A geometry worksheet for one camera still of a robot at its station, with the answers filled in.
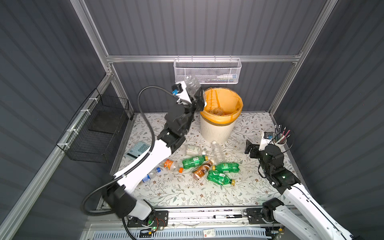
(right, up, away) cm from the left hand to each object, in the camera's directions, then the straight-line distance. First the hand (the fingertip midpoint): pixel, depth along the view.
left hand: (196, 87), depth 62 cm
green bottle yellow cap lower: (+14, -46, +22) cm, 53 cm away
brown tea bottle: (+3, -42, +22) cm, 48 cm away
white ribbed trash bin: (+15, -21, +29) cm, 39 cm away
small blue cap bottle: (-23, -43, +24) cm, 54 cm away
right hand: (+32, -25, +14) cm, 43 cm away
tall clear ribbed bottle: (+13, -34, +35) cm, 50 cm away
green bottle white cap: (+18, -40, +24) cm, 50 cm away
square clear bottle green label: (-2, -31, +29) cm, 43 cm away
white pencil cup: (+53, -27, +29) cm, 66 cm away
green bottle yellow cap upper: (-5, -39, +28) cm, 48 cm away
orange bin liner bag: (+19, -2, +43) cm, 47 cm away
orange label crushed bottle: (-15, -41, +29) cm, 52 cm away
